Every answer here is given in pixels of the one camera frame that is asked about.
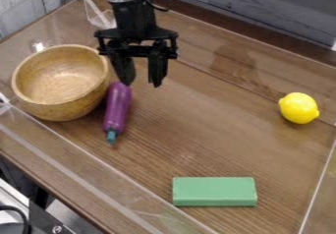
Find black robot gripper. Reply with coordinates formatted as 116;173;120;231
94;0;178;88

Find purple toy eggplant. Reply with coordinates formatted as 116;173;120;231
104;82;130;144

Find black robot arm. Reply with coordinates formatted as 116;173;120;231
94;0;178;88

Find brown wooden bowl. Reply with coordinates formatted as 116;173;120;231
12;44;110;122

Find yellow toy lemon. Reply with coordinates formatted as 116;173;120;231
278;92;320;125

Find green rectangular block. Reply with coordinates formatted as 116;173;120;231
172;177;257;206

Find black metal stand below table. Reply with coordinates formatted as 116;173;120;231
0;178;70;234

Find clear acrylic corner bracket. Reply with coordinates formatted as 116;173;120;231
84;0;117;29

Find clear acrylic front wall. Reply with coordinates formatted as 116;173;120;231
0;93;217;234

